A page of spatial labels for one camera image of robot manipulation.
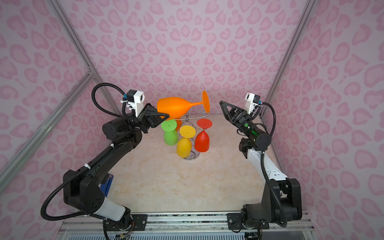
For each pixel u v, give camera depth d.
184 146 0.73
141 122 0.49
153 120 0.53
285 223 0.39
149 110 0.52
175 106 0.51
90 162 0.47
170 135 0.78
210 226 0.72
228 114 0.55
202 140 0.76
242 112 0.54
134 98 0.46
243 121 0.54
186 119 0.75
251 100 0.56
